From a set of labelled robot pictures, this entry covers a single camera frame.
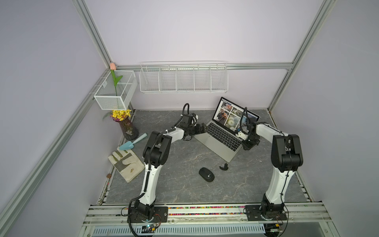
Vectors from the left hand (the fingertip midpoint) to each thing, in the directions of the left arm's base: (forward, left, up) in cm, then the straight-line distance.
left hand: (204, 130), depth 103 cm
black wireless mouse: (-31, +2, -2) cm, 31 cm away
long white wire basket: (+30, -5, +23) cm, 38 cm away
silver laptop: (-5, -10, -4) cm, 12 cm away
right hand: (-12, -29, -4) cm, 31 cm away
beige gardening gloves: (-19, +51, -4) cm, 54 cm away
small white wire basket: (+14, +54, +27) cm, 62 cm away
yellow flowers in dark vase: (0, +51, +3) cm, 51 cm away
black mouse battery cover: (-26, -10, -4) cm, 28 cm away
